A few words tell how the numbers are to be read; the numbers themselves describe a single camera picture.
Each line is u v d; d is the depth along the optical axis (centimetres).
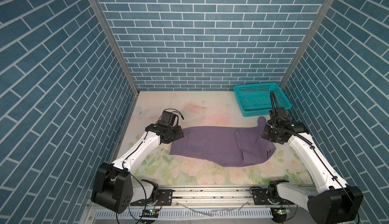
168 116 67
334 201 37
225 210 71
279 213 71
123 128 105
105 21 82
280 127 54
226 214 77
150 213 72
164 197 74
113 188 40
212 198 75
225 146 91
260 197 74
